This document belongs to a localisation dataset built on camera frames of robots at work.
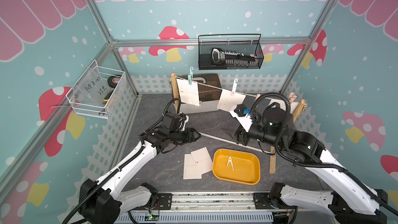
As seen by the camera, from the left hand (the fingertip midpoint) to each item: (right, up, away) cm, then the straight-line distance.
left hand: (196, 140), depth 76 cm
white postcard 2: (+3, -14, +12) cm, 19 cm away
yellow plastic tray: (+21, -16, +8) cm, 28 cm away
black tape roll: (-44, +30, +4) cm, 54 cm away
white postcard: (-3, -19, +9) cm, 21 cm away
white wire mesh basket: (-39, +14, -11) cm, 43 cm away
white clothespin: (+18, -14, +11) cm, 25 cm away
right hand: (+13, +10, -18) cm, 24 cm away
